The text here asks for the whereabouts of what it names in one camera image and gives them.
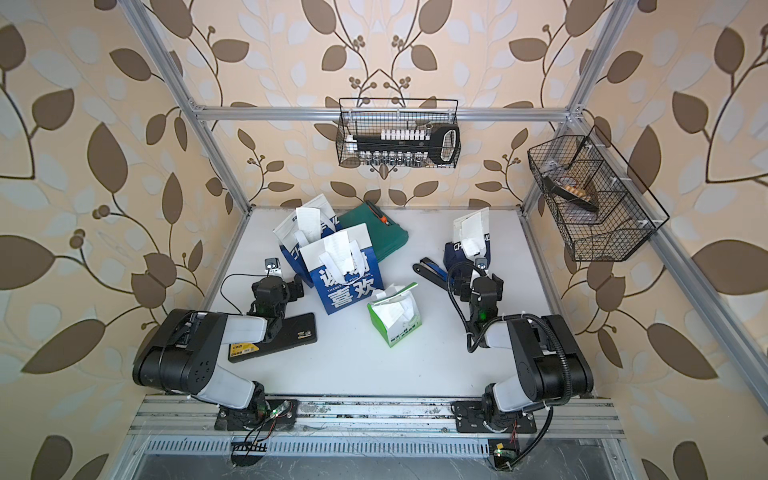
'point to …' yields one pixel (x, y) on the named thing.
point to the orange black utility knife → (380, 214)
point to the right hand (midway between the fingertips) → (478, 275)
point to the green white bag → (396, 314)
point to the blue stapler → (431, 271)
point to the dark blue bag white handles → (454, 254)
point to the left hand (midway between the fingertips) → (276, 275)
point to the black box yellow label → (295, 331)
